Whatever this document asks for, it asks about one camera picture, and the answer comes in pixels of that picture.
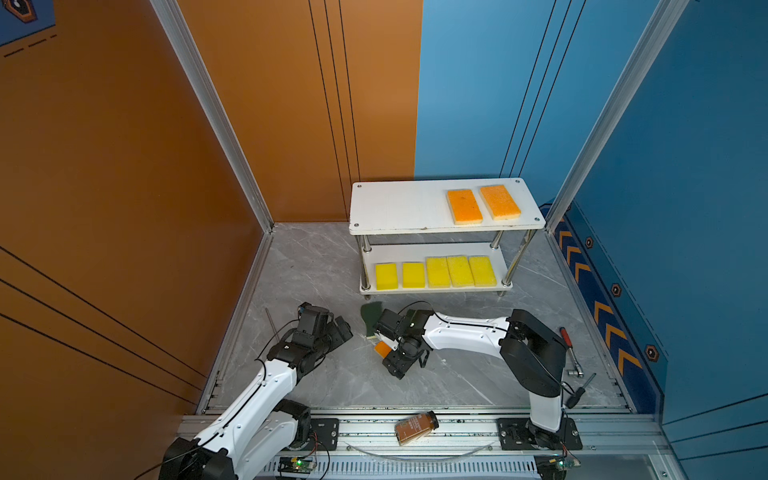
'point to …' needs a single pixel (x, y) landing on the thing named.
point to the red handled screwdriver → (577, 371)
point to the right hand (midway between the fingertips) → (397, 362)
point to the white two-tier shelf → (441, 236)
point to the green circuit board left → (295, 464)
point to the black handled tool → (572, 402)
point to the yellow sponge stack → (413, 274)
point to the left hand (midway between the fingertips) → (340, 330)
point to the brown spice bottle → (414, 428)
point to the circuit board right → (554, 466)
